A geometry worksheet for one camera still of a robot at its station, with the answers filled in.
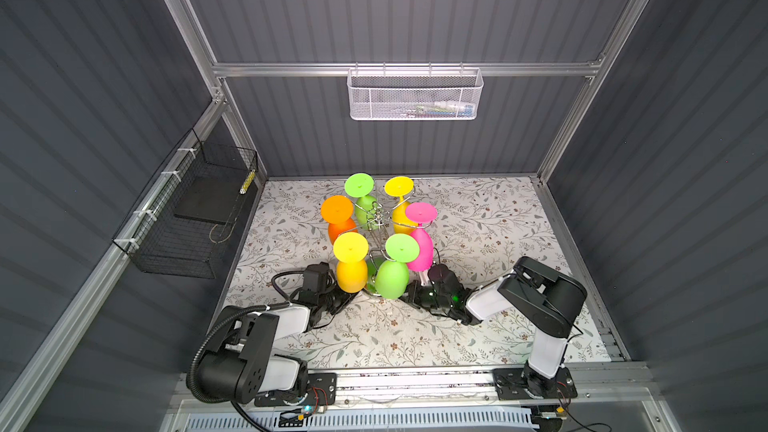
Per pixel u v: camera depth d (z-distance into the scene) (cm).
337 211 68
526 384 67
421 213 69
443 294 74
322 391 72
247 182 82
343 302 81
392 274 68
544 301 50
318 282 72
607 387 74
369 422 77
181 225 72
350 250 63
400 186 74
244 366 42
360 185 74
